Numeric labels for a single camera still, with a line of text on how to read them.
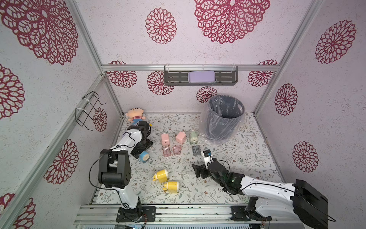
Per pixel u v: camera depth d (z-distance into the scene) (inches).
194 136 38.1
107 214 29.9
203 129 40.2
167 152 38.4
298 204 16.3
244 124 44.5
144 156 34.6
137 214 26.4
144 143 30.6
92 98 32.1
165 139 37.9
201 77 35.4
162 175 31.5
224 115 38.6
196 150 38.9
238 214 29.1
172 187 29.5
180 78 36.4
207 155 27.4
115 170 18.9
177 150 38.6
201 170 27.9
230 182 23.6
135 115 43.5
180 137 38.5
